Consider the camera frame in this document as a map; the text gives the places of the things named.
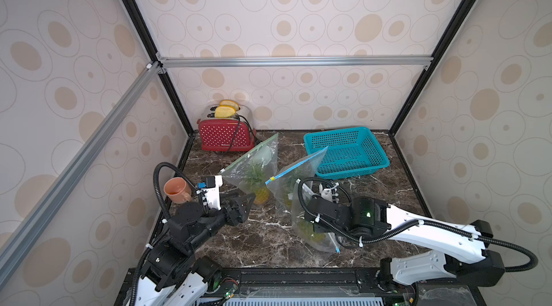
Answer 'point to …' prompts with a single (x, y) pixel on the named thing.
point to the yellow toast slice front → (224, 111)
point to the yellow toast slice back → (230, 103)
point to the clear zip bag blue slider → (303, 171)
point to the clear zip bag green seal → (265, 156)
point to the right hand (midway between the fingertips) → (313, 224)
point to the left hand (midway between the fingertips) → (252, 196)
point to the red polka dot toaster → (225, 134)
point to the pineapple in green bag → (255, 177)
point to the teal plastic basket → (350, 151)
